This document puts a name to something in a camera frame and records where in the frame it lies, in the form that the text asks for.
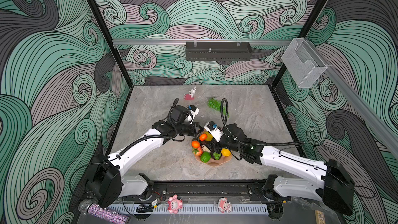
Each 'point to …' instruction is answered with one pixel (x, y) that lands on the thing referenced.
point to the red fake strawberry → (198, 151)
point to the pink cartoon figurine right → (224, 206)
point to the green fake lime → (205, 156)
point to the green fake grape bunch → (215, 103)
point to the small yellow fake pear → (225, 152)
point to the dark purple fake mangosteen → (213, 156)
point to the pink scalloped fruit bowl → (215, 163)
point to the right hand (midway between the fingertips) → (206, 136)
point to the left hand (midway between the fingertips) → (203, 128)
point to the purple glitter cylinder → (89, 208)
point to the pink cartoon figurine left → (174, 204)
